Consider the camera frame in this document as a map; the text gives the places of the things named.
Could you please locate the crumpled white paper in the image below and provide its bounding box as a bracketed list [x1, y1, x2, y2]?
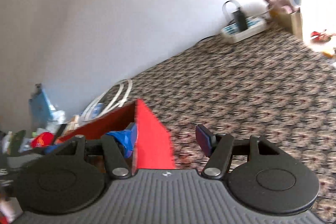
[50, 110, 66, 126]

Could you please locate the brown paper bag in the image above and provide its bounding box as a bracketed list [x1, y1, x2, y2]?
[270, 9, 303, 41]

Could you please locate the white power strip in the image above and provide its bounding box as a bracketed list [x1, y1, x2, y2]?
[220, 16, 267, 44]

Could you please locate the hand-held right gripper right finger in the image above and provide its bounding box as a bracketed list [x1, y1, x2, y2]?
[196, 124, 282, 179]

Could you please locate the red printed packet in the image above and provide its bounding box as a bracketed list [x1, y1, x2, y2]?
[31, 132, 55, 149]

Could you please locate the red cardboard box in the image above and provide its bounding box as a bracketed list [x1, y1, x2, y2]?
[56, 99, 176, 170]

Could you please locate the blue plastic bag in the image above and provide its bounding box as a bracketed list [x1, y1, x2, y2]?
[28, 83, 57, 126]

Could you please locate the floral patterned cloth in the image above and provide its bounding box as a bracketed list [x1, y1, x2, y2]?
[129, 18, 336, 223]

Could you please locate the red ribbon bow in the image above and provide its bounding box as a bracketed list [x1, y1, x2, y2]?
[310, 29, 336, 43]

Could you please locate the coiled white cable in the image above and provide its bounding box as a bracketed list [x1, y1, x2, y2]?
[83, 79, 133, 119]

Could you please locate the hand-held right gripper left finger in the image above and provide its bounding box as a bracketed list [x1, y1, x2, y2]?
[56, 122, 138, 179]

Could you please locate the blue and white packet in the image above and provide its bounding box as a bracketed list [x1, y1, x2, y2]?
[89, 103, 105, 117]

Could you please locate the black power adapter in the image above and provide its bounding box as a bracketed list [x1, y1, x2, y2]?
[231, 9, 248, 31]

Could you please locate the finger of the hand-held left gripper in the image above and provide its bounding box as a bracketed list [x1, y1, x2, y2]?
[43, 143, 68, 156]

